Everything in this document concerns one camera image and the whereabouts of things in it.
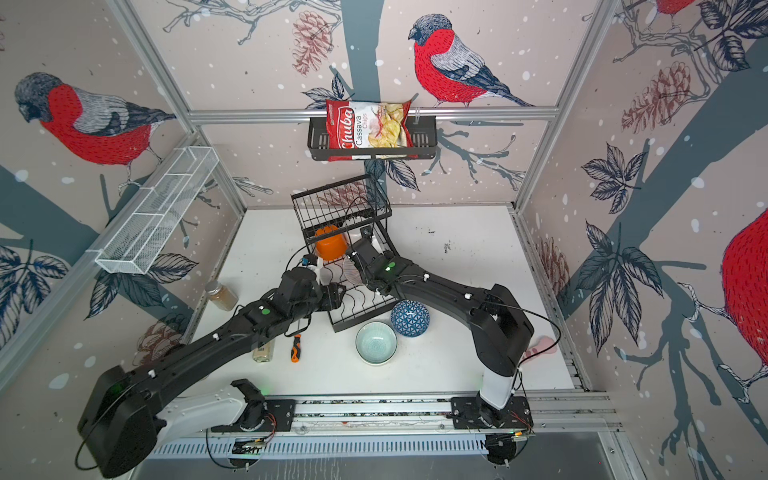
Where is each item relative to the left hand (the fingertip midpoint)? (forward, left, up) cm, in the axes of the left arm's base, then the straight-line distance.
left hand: (337, 289), depth 80 cm
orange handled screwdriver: (-11, +12, -14) cm, 22 cm away
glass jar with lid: (+3, +36, -8) cm, 37 cm away
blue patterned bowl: (-2, -21, -14) cm, 25 cm away
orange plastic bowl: (+22, +6, -10) cm, 24 cm away
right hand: (+9, -9, -1) cm, 12 cm away
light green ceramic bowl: (-11, -11, -11) cm, 19 cm away
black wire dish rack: (+37, +4, -12) cm, 39 cm away
